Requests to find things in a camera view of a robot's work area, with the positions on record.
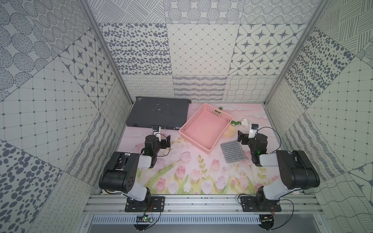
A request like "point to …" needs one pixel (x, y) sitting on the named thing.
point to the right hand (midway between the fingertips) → (245, 132)
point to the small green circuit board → (144, 218)
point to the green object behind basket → (221, 108)
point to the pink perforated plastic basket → (205, 128)
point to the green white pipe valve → (244, 122)
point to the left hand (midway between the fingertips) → (159, 133)
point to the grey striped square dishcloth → (232, 151)
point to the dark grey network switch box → (169, 113)
